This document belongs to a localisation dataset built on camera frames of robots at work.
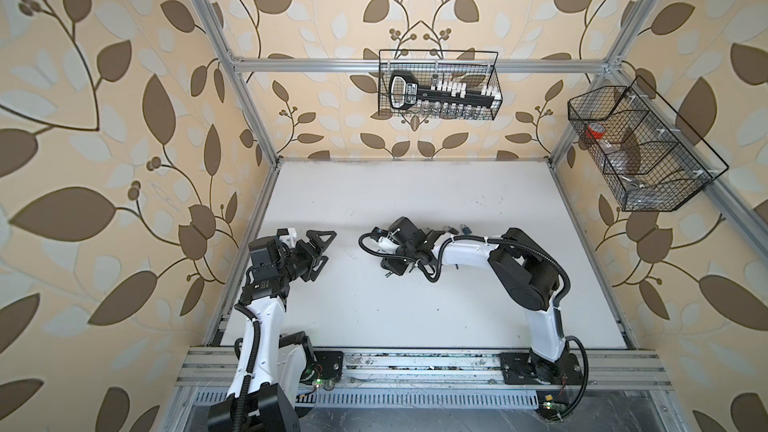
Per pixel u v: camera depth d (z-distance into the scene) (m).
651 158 0.73
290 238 0.75
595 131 0.88
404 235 0.75
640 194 0.64
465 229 1.01
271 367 0.45
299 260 0.72
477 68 0.91
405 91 0.85
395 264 0.83
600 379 0.74
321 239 0.73
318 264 0.72
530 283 0.51
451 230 0.99
